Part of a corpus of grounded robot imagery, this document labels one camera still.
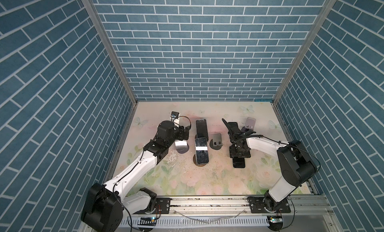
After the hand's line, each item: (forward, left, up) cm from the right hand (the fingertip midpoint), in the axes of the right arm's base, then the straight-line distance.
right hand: (235, 154), depth 92 cm
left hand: (+5, +32, +21) cm, 38 cm away
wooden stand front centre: (-8, +21, +6) cm, 23 cm away
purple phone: (-1, +33, +6) cm, 33 cm away
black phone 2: (+20, -11, +6) cm, 24 cm away
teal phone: (-3, +21, +9) cm, 23 cm away
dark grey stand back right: (+4, +12, +5) cm, 14 cm away
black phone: (-3, -3, -5) cm, 7 cm away
